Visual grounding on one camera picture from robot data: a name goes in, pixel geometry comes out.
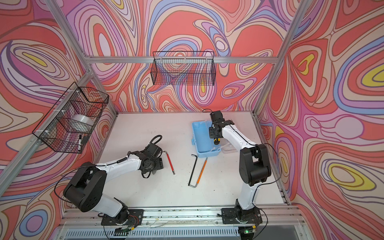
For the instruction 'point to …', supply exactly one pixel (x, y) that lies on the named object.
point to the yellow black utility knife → (216, 141)
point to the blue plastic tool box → (203, 145)
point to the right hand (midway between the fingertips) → (217, 135)
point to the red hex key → (173, 171)
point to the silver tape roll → (83, 119)
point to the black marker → (80, 143)
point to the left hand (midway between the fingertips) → (159, 165)
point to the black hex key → (189, 182)
